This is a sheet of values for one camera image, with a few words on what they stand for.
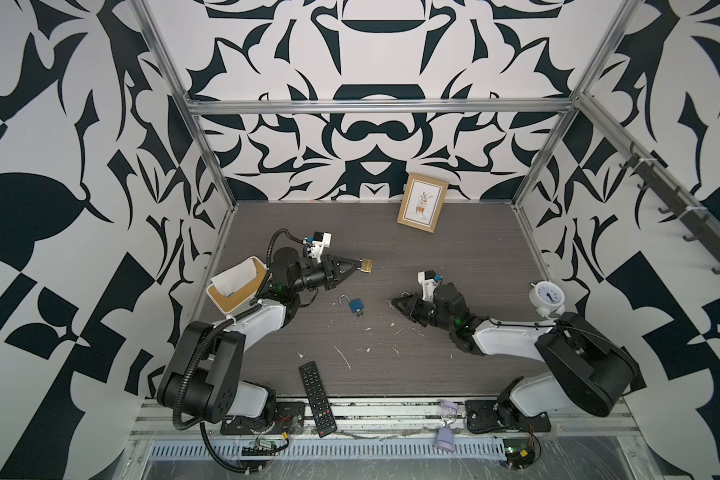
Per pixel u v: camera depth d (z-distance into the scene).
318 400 0.76
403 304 0.86
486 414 0.75
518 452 0.71
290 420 0.74
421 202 1.08
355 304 0.94
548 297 0.92
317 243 0.78
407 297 0.80
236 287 0.91
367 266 0.78
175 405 0.43
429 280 0.82
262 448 0.73
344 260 0.78
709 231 0.56
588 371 0.44
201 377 0.43
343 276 0.74
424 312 0.76
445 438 0.70
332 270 0.72
